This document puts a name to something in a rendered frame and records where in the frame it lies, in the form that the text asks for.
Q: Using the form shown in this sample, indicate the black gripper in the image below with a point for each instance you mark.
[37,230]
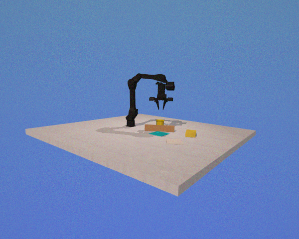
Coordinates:
[165,100]

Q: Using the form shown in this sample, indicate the yellow rectangular block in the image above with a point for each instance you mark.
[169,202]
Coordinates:
[190,133]

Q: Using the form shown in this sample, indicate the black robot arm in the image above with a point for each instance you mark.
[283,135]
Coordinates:
[132,84]

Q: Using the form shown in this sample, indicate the orange-brown rectangular bar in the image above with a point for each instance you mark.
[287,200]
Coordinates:
[166,128]

